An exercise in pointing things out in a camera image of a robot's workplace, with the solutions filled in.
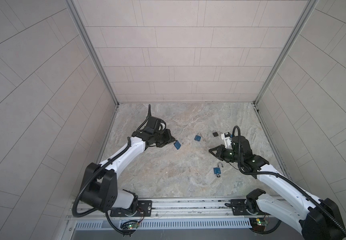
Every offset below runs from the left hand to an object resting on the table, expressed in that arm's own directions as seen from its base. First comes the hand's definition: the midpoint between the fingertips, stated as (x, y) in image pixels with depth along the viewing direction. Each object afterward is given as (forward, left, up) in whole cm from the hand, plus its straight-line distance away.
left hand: (178, 136), depth 82 cm
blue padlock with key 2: (-14, -22, -13) cm, 29 cm away
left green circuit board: (-39, +19, -10) cm, 45 cm away
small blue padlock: (+8, -13, -14) cm, 21 cm away
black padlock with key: (+10, -25, -14) cm, 30 cm away
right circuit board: (-38, -38, -14) cm, 56 cm away
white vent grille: (-38, +4, -14) cm, 41 cm away
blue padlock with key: (-3, 0, -3) cm, 5 cm away
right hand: (-9, -16, -1) cm, 18 cm away
